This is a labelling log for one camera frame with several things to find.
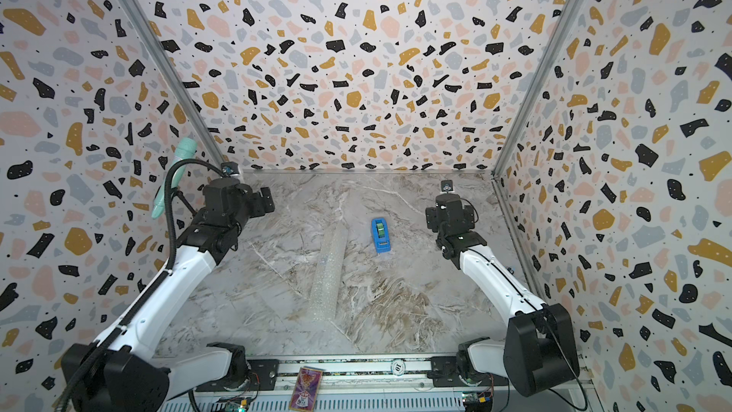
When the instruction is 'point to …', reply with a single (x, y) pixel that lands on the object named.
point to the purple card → (306, 389)
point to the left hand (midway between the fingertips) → (257, 190)
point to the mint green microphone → (184, 150)
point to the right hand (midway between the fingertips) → (455, 207)
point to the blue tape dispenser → (380, 235)
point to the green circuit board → (238, 405)
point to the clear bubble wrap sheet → (329, 271)
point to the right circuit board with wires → (477, 401)
